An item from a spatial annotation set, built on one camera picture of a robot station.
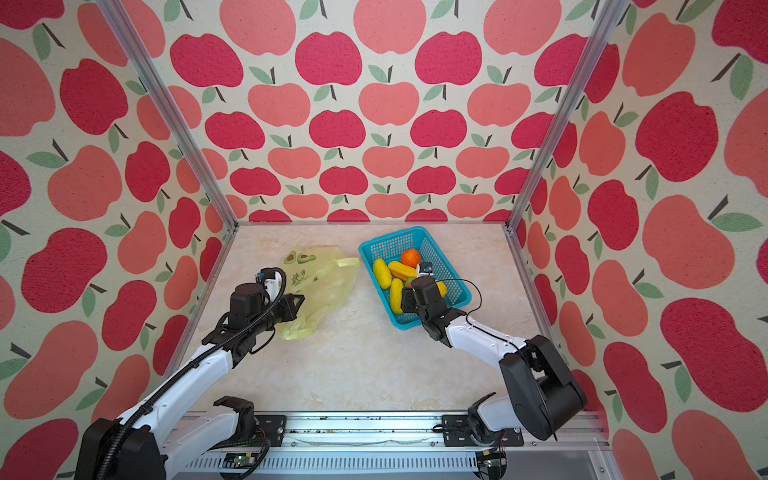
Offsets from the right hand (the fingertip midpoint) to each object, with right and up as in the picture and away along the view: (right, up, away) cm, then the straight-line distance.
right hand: (412, 295), depth 90 cm
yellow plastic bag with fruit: (-29, +6, +7) cm, 30 cm away
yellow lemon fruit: (-9, +6, +11) cm, 15 cm away
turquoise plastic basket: (-6, +14, +18) cm, 24 cm away
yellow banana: (-2, +6, +12) cm, 13 cm away
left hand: (-31, -1, -8) cm, 32 cm away
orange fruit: (+1, +11, +14) cm, 18 cm away
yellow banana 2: (-5, -1, +5) cm, 7 cm away
